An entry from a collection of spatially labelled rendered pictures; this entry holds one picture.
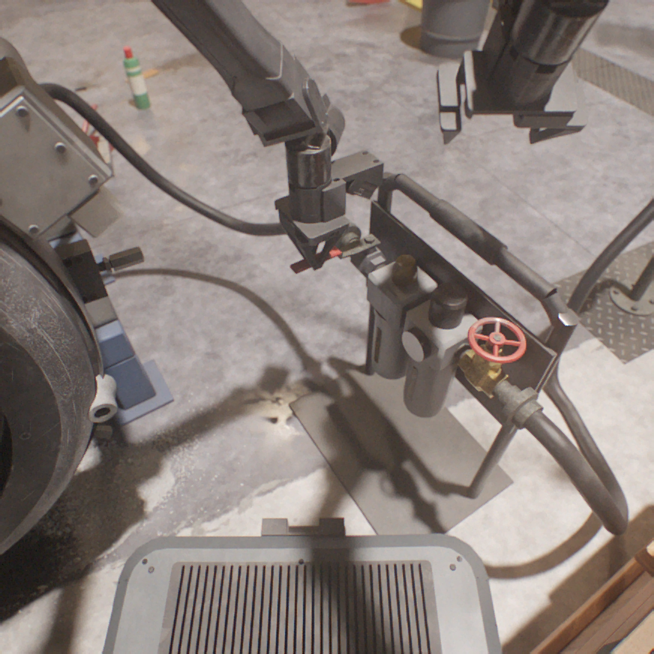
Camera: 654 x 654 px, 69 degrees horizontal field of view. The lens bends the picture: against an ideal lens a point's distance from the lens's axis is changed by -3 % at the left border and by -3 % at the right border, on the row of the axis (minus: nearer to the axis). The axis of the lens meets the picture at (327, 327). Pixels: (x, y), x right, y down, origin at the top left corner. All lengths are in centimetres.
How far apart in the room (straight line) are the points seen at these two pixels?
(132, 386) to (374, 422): 55
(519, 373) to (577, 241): 103
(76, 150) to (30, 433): 33
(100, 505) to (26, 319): 67
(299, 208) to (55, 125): 31
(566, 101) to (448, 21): 227
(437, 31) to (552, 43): 237
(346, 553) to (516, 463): 52
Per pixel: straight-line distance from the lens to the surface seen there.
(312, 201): 65
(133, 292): 149
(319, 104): 61
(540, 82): 49
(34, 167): 48
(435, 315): 68
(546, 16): 44
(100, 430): 90
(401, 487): 106
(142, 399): 122
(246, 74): 54
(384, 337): 81
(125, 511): 112
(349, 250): 78
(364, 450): 108
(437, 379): 77
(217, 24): 50
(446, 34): 280
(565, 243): 168
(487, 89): 51
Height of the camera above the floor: 98
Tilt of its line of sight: 50 degrees down
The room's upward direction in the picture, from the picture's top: 1 degrees counter-clockwise
